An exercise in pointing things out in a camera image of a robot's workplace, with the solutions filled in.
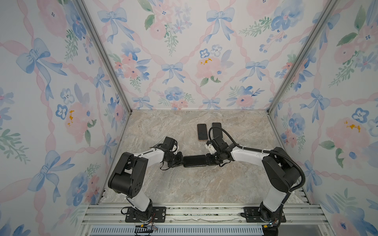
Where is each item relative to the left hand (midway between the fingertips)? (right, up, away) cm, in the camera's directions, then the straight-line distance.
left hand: (185, 161), depth 91 cm
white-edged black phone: (+6, 0, +1) cm, 6 cm away
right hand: (+12, 0, 0) cm, 12 cm away
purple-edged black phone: (+12, +17, +16) cm, 26 cm away
